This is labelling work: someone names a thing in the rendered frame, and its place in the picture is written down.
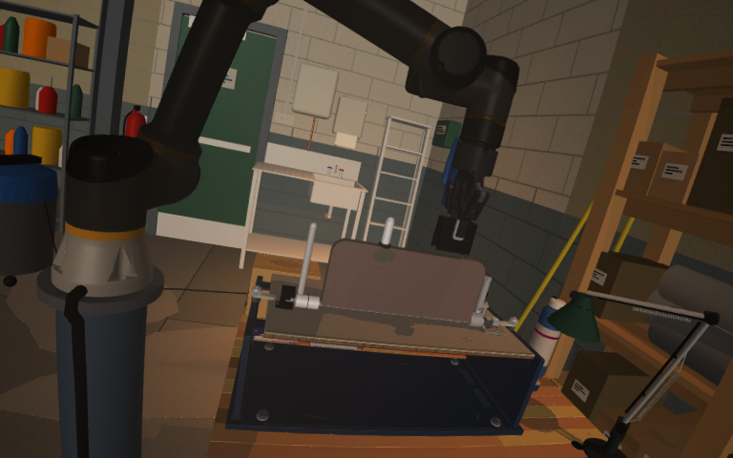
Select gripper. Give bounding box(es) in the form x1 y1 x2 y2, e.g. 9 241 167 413
445 165 492 227

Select black shelf block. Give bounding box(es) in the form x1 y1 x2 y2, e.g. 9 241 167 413
431 214 480 257

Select brown sun visor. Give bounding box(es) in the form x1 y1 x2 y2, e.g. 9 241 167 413
319 239 488 323

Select brown roof section panel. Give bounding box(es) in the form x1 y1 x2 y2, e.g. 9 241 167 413
262 307 537 362

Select wooden shelf unit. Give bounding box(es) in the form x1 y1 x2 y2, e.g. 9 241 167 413
545 50 733 458

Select grey visor pivot rod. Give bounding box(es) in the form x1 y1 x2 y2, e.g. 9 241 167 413
290 222 323 312

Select dark blue jig base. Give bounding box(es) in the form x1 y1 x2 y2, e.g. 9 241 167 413
225 330 546 437

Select grey metal shelf unit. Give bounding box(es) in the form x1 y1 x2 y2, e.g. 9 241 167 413
0 0 99 233

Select white ladder rack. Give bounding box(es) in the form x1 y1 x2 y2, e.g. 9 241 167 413
363 115 433 249

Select yellow pole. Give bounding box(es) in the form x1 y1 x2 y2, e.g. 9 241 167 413
612 215 637 254
513 198 597 333

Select white spray can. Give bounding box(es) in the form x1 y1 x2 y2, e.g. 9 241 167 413
528 296 568 368

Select green desk lamp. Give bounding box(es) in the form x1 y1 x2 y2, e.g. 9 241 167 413
546 288 722 458

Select white sink table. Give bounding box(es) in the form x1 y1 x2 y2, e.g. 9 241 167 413
238 141 370 270

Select brown cardboard box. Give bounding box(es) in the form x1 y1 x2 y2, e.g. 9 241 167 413
588 250 670 323
559 349 649 426

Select small cardboard box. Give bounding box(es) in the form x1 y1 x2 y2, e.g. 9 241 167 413
646 145 692 202
622 141 660 196

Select green door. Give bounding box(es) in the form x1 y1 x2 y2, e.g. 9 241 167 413
156 2 288 250

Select grey roll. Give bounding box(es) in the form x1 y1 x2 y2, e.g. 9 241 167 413
657 263 733 323
642 318 733 385

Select dark brown tall box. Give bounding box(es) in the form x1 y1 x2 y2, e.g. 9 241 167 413
685 95 733 217

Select red fire extinguisher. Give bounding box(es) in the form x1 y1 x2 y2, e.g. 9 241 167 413
123 105 148 139

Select small yellow cylinder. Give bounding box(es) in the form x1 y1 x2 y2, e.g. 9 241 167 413
31 125 64 168

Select red bottle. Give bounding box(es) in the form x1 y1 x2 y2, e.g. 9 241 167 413
34 85 59 116

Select orange cylinder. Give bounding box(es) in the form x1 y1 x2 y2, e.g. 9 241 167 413
22 16 58 60

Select large yellow cylinder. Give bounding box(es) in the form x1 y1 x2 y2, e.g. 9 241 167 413
0 67 31 111

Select green cone bottle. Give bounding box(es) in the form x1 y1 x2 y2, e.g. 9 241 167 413
2 16 21 54

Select blue bracket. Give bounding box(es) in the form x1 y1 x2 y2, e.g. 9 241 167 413
442 135 464 185

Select green wall box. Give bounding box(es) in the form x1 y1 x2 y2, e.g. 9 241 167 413
432 119 463 148

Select small white wall dispenser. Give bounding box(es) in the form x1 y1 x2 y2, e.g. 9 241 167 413
333 95 369 151

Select large white wall cabinet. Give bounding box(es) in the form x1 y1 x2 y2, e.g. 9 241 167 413
291 62 341 120

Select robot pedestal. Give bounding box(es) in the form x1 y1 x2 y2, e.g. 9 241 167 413
36 267 166 458

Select black cable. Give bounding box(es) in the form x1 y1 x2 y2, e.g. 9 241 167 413
63 284 91 458

